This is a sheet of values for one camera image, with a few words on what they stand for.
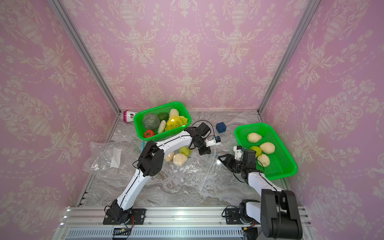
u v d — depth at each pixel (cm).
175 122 101
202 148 87
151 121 100
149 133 100
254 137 97
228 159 79
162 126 106
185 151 92
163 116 111
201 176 87
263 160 87
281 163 90
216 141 85
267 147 92
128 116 109
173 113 109
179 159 88
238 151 83
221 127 105
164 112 113
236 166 76
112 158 85
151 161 60
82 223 73
